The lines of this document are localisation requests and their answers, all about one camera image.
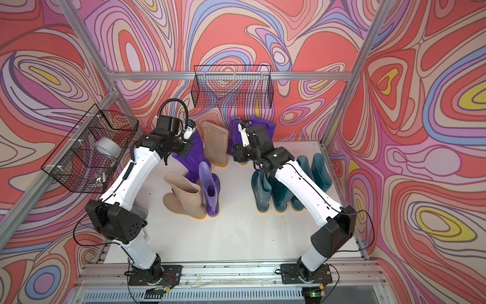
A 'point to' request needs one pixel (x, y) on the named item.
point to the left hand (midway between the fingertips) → (188, 144)
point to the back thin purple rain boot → (235, 137)
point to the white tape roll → (108, 147)
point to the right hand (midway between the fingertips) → (238, 152)
